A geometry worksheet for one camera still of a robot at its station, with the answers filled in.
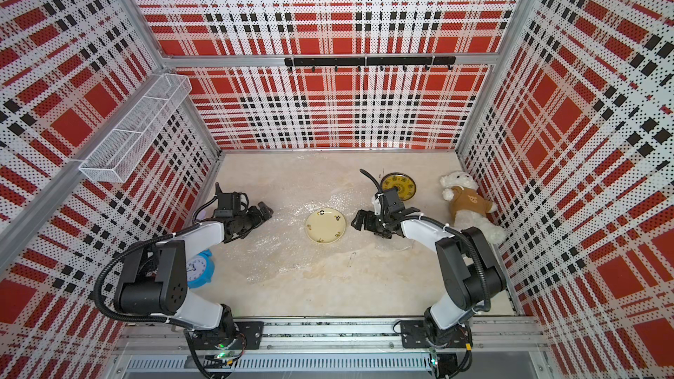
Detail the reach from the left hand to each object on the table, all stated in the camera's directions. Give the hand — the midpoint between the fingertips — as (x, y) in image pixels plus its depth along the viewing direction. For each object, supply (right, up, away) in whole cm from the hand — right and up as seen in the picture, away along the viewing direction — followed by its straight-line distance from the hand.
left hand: (268, 215), depth 95 cm
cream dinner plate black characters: (+21, -4, +1) cm, 22 cm away
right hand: (+36, -3, -4) cm, 36 cm away
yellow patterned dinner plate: (+53, +11, +13) cm, 56 cm away
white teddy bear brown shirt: (+73, +3, -3) cm, 73 cm away
